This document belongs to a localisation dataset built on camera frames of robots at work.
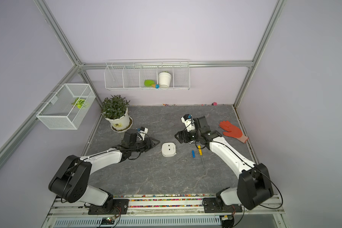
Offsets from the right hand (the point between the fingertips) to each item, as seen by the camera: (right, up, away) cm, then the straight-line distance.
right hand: (180, 133), depth 83 cm
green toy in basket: (-57, +18, -2) cm, 60 cm away
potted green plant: (-43, +14, +10) cm, 46 cm away
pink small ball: (+32, +22, +41) cm, 56 cm away
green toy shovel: (-22, +34, +16) cm, 44 cm away
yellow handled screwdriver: (+14, -14, +8) cm, 21 cm away
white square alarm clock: (-7, -11, +8) cm, 16 cm away
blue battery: (+9, -14, +9) cm, 19 cm away
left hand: (-13, -7, +3) cm, 15 cm away
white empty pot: (-10, +35, +9) cm, 37 cm away
